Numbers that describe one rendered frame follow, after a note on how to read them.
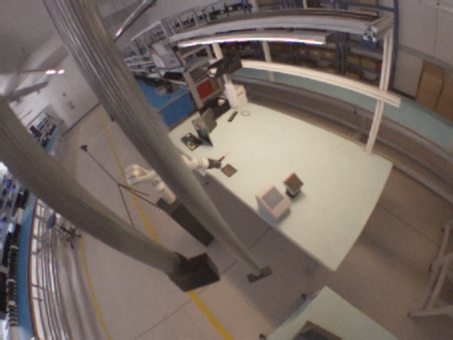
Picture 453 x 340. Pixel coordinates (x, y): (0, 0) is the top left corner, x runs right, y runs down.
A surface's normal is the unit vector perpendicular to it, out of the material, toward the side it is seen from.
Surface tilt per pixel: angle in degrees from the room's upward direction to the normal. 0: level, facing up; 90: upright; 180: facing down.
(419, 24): 90
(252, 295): 0
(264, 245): 0
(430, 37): 90
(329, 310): 0
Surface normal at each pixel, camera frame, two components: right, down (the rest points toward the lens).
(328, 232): -0.29, -0.63
